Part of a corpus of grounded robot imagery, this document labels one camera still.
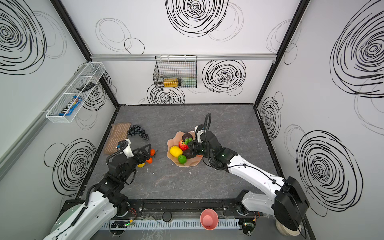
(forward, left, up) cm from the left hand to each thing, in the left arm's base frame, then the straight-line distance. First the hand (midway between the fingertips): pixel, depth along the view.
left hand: (146, 146), depth 79 cm
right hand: (+1, -21, +3) cm, 22 cm away
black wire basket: (+49, -11, +14) cm, 52 cm away
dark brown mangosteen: (+5, -21, +3) cm, 22 cm away
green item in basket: (+34, -21, +17) cm, 44 cm away
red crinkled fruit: (+7, -18, -10) cm, 22 cm away
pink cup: (-30, -34, -15) cm, 47 cm away
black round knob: (-30, -15, -5) cm, 34 cm away
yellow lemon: (+2, -14, -9) cm, 17 cm away
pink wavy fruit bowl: (+10, -13, -11) cm, 20 cm away
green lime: (-3, -19, -8) cm, 21 cm away
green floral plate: (-30, +35, -13) cm, 48 cm away
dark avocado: (+2, -22, -10) cm, 24 cm away
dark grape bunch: (+18, +14, -11) cm, 26 cm away
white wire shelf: (+41, +40, +18) cm, 60 cm away
